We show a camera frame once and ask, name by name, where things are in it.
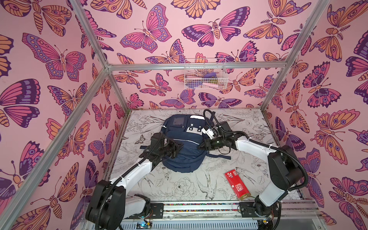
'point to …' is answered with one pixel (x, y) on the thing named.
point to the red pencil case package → (239, 188)
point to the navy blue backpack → (187, 129)
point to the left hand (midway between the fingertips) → (186, 142)
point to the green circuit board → (148, 225)
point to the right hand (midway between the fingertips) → (199, 146)
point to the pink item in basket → (215, 85)
